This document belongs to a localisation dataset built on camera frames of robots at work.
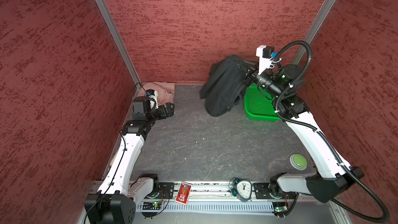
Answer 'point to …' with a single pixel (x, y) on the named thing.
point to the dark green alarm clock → (242, 189)
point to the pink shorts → (165, 94)
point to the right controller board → (280, 208)
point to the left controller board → (150, 209)
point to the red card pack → (183, 193)
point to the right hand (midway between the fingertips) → (236, 63)
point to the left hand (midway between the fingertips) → (167, 109)
